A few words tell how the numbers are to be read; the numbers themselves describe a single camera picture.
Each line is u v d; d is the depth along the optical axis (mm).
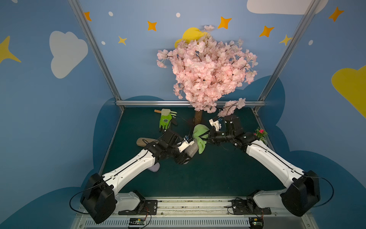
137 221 718
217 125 706
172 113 1185
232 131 604
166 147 606
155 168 848
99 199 391
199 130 749
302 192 397
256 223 730
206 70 581
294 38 806
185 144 693
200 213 733
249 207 690
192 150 733
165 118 1148
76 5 680
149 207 749
